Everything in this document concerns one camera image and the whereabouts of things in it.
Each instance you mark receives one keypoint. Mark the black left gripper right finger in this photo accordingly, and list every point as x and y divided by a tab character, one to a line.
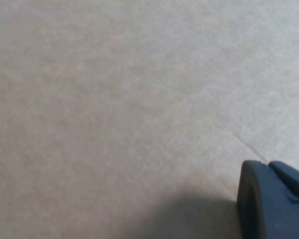
288	175

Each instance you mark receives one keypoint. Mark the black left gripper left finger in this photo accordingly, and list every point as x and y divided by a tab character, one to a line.
267	209

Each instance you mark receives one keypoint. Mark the brown shoebox drawer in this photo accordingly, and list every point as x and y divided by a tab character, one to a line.
130	119

